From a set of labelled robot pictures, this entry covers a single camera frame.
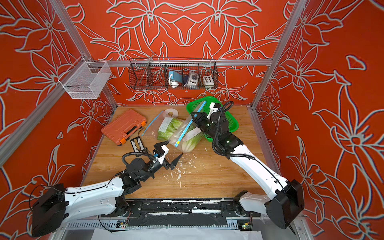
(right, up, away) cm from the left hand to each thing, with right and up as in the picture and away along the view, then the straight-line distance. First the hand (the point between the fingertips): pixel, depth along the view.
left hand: (174, 146), depth 70 cm
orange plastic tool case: (-40, +5, +28) cm, 49 cm away
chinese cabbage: (+9, +3, +10) cm, 14 cm away
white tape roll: (-8, +18, +45) cm, 49 cm away
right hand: (+6, +16, -1) cm, 17 cm away
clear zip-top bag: (-11, +7, +25) cm, 28 cm away
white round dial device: (+9, +36, +21) cm, 43 cm away
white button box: (+19, +37, +25) cm, 49 cm away
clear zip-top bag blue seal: (+2, +6, -2) cm, 6 cm away
